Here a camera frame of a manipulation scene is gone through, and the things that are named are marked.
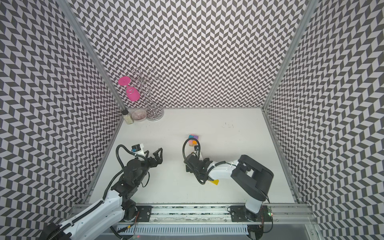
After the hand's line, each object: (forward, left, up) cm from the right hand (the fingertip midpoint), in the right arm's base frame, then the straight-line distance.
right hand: (196, 166), depth 91 cm
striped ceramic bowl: (+39, +43, +6) cm, 58 cm away
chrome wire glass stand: (+43, +32, +3) cm, 53 cm away
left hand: (+3, +21, +14) cm, 26 cm away
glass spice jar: (+33, +48, +10) cm, 59 cm away
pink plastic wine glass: (+52, +47, +16) cm, 72 cm away
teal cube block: (+17, +3, +7) cm, 19 cm away
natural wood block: (+16, +3, -2) cm, 16 cm away
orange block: (+4, 0, +21) cm, 22 cm away
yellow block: (-10, -11, +2) cm, 15 cm away
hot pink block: (+2, +1, +26) cm, 26 cm away
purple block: (+17, 0, +6) cm, 18 cm away
